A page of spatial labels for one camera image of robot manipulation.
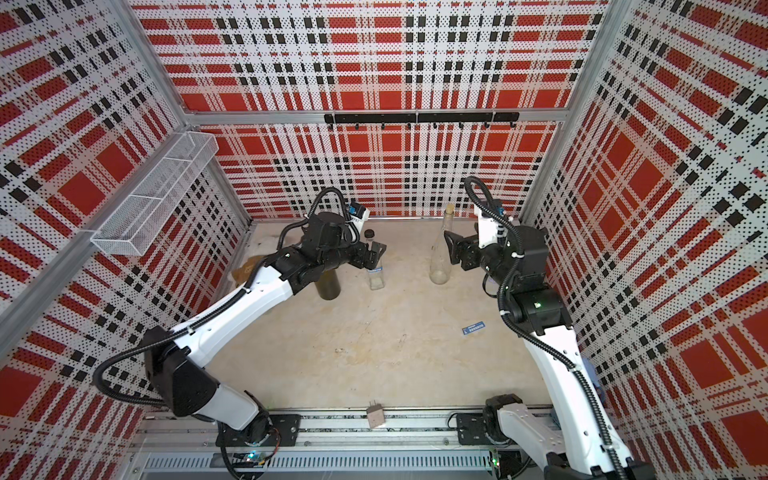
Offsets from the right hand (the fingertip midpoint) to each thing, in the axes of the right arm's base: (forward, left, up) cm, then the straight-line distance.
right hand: (465, 229), depth 66 cm
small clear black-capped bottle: (+11, +24, -35) cm, 43 cm away
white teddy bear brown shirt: (+10, +69, -32) cm, 77 cm away
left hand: (+5, +22, -10) cm, 24 cm away
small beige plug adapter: (-31, +22, -36) cm, 52 cm away
